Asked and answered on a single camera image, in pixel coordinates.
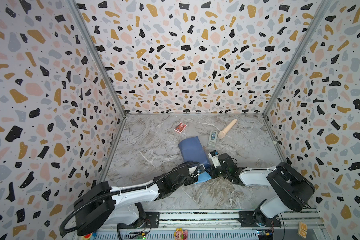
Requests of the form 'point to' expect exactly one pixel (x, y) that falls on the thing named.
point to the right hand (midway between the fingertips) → (204, 166)
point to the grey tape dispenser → (212, 138)
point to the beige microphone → (221, 134)
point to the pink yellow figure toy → (179, 234)
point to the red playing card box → (180, 127)
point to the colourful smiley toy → (88, 236)
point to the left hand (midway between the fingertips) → (194, 164)
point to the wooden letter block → (302, 229)
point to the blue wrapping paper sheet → (192, 151)
